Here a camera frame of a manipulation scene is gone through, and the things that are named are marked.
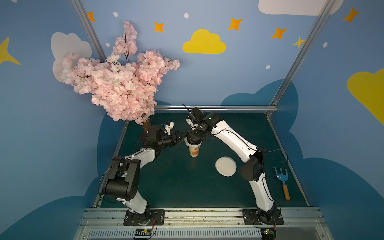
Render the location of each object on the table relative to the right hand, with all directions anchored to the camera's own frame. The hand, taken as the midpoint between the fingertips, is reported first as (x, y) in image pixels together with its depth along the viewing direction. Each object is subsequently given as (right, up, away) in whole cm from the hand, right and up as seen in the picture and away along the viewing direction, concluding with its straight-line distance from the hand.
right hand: (195, 135), depth 85 cm
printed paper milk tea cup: (-1, -7, +1) cm, 7 cm away
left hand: (-4, 0, 0) cm, 5 cm away
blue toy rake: (+52, -25, +1) cm, 58 cm away
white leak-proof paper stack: (+19, -20, +8) cm, 29 cm away
